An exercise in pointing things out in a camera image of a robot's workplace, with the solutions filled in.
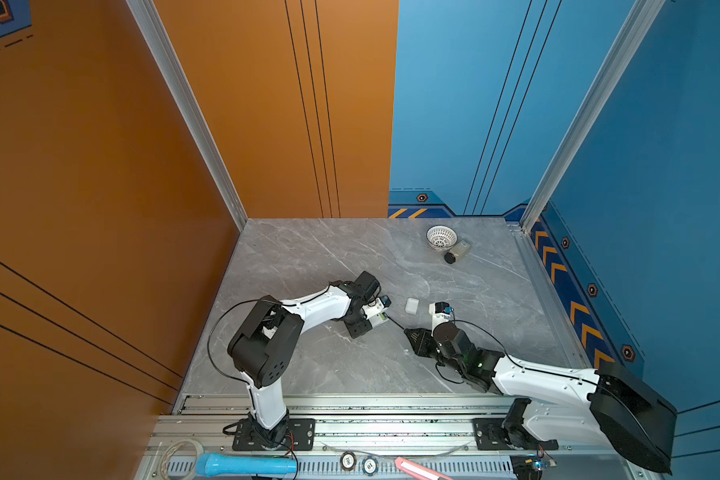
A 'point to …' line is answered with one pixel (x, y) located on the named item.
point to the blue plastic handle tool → (210, 465)
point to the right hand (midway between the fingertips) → (403, 336)
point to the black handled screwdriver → (398, 325)
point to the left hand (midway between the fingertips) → (360, 321)
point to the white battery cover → (412, 305)
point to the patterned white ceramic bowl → (441, 237)
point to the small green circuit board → (527, 467)
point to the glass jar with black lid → (457, 252)
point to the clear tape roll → (164, 457)
